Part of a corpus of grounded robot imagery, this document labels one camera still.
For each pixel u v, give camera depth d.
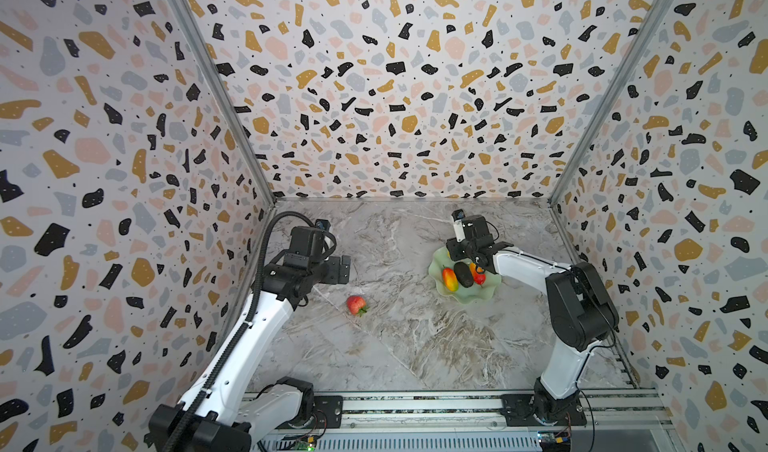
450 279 0.95
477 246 0.79
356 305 0.88
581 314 0.50
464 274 0.95
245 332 0.44
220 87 0.87
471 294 0.94
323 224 0.67
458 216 0.87
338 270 0.69
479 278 0.95
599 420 0.73
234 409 0.40
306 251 0.56
